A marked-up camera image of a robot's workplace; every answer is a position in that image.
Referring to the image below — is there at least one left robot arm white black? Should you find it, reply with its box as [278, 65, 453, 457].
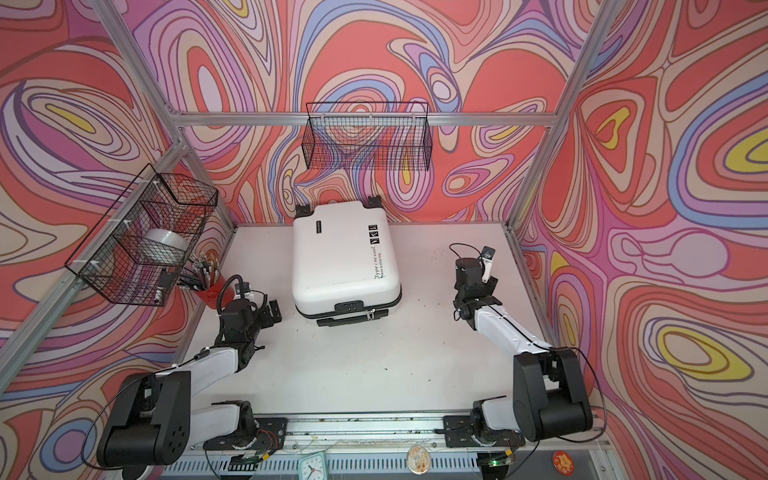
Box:
[96, 298, 282, 478]

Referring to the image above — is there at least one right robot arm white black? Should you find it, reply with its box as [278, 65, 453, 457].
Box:
[453, 257, 594, 444]

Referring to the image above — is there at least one red pen cup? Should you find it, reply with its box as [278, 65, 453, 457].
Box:
[177, 254, 234, 310]

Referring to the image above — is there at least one small white clock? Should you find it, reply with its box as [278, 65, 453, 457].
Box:
[298, 452, 328, 480]

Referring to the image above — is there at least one round food badge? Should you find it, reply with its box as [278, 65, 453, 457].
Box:
[406, 445, 431, 475]

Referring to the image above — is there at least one red round sticker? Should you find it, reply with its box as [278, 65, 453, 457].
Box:
[552, 451, 575, 476]

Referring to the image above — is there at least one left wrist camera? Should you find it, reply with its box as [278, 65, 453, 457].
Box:
[234, 282, 255, 301]

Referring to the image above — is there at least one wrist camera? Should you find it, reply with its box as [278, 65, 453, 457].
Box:
[479, 246, 495, 283]
[234, 282, 255, 301]

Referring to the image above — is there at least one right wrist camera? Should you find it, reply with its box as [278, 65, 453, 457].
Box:
[479, 246, 495, 283]

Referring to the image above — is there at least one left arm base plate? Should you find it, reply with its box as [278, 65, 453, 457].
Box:
[203, 417, 288, 454]

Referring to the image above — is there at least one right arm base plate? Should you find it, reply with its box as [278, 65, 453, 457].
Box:
[434, 414, 526, 450]

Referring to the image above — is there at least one black wire basket on left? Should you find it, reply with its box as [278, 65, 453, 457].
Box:
[65, 165, 219, 307]

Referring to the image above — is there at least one black wire basket on back wall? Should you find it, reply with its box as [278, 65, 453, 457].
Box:
[301, 100, 433, 172]

